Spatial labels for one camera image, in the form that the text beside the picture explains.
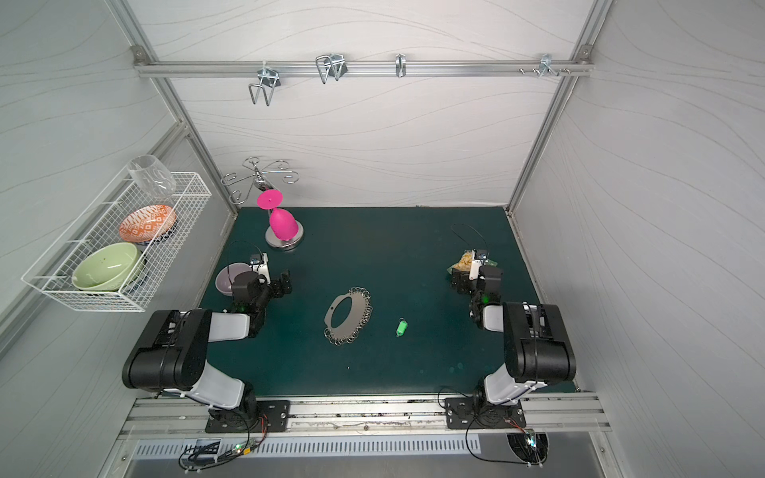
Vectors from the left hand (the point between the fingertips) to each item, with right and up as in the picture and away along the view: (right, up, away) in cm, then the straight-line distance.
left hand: (275, 271), depth 94 cm
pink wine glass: (+3, +16, -3) cm, 16 cm away
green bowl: (-22, +5, -33) cm, 40 cm away
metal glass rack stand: (-8, +35, +4) cm, 37 cm away
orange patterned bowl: (-22, +14, -23) cm, 35 cm away
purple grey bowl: (-16, -2, 0) cm, 16 cm away
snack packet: (+63, +2, +8) cm, 64 cm away
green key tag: (+41, -16, -5) cm, 44 cm away
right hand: (+64, +1, +1) cm, 64 cm away
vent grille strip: (+17, -39, -24) cm, 49 cm away
